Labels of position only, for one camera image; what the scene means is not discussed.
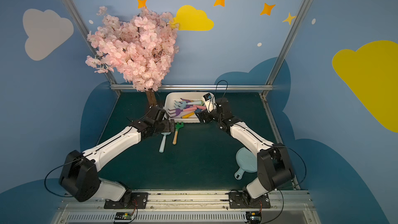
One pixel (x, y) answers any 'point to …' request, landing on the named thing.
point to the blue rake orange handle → (191, 114)
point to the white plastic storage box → (169, 103)
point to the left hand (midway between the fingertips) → (168, 122)
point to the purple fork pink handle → (187, 100)
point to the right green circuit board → (254, 217)
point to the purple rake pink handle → (178, 111)
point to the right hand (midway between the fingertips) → (205, 108)
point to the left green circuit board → (123, 215)
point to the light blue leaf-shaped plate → (247, 162)
